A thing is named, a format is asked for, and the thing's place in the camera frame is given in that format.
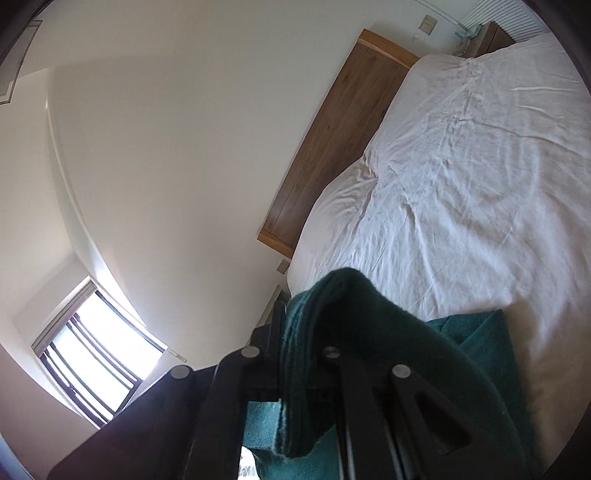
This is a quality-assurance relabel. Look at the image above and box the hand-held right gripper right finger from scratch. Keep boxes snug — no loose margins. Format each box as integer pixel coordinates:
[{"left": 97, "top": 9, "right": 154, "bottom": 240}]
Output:
[{"left": 318, "top": 346, "right": 482, "bottom": 480}]

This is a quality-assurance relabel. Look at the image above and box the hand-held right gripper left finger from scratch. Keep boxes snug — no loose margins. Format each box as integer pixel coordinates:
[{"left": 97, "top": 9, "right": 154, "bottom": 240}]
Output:
[{"left": 46, "top": 300, "right": 288, "bottom": 480}]

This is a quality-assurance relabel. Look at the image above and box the green knitted sweater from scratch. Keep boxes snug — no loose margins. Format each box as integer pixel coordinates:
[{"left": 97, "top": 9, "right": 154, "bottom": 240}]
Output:
[{"left": 240, "top": 268, "right": 541, "bottom": 480}]

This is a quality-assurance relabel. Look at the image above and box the white pillow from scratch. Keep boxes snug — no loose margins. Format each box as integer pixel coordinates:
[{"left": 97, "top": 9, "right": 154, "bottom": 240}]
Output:
[
  {"left": 365, "top": 51, "right": 513, "bottom": 174},
  {"left": 287, "top": 152, "right": 386, "bottom": 298}
]

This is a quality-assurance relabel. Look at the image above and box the wooden headboard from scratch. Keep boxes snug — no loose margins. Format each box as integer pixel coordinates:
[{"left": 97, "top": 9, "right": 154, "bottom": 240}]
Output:
[{"left": 257, "top": 28, "right": 421, "bottom": 259}]

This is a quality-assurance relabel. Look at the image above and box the bed with white sheet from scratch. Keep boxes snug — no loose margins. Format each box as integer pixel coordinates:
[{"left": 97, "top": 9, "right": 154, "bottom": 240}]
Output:
[{"left": 286, "top": 32, "right": 591, "bottom": 462}]

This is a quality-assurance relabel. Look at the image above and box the pale blue object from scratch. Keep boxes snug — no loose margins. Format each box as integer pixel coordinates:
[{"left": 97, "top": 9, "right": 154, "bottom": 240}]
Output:
[{"left": 454, "top": 25, "right": 481, "bottom": 54}]

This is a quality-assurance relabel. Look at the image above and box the wooden nightstand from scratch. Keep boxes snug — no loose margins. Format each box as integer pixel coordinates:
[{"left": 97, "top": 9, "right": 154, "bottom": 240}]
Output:
[{"left": 462, "top": 21, "right": 517, "bottom": 59}]

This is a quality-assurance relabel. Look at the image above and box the window with dark frame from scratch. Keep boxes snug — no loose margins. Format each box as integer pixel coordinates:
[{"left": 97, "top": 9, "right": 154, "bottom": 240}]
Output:
[{"left": 31, "top": 276, "right": 170, "bottom": 428}]

